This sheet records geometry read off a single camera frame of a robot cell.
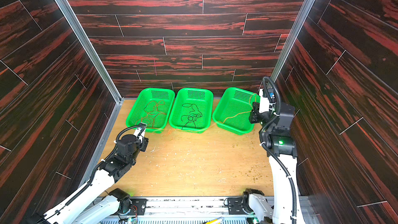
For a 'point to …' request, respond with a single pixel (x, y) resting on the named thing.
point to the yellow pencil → (215, 221)
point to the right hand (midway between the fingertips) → (260, 102)
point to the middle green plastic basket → (192, 109)
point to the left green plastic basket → (142, 97)
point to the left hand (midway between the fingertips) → (142, 132)
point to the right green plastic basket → (232, 111)
